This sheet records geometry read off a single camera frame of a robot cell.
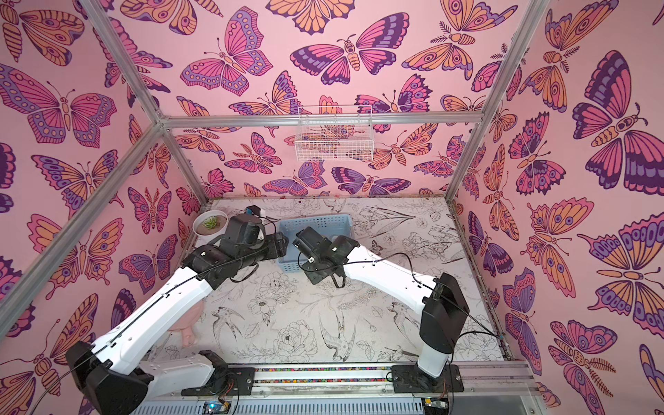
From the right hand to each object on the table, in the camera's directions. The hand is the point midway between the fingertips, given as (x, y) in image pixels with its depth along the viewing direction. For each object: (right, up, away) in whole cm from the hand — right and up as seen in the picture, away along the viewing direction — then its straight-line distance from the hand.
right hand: (310, 271), depth 79 cm
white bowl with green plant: (-40, +14, +18) cm, 46 cm away
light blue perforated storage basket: (+4, +14, +30) cm, 33 cm away
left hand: (-8, +10, -3) cm, 13 cm away
